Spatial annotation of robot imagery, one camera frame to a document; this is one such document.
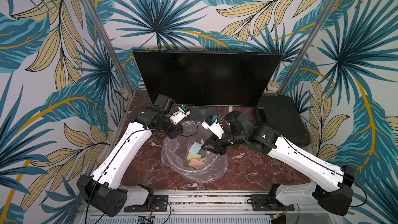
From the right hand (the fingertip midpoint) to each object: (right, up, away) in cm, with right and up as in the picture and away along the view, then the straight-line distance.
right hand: (203, 144), depth 65 cm
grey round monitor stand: (-1, +11, +42) cm, 43 cm away
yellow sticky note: (-6, -10, +15) cm, 19 cm away
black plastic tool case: (+52, +12, +36) cm, 64 cm away
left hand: (-12, +4, +8) cm, 15 cm away
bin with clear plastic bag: (-13, -5, +5) cm, 15 cm away
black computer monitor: (+4, +33, +31) cm, 46 cm away
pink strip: (+16, +15, +26) cm, 34 cm away
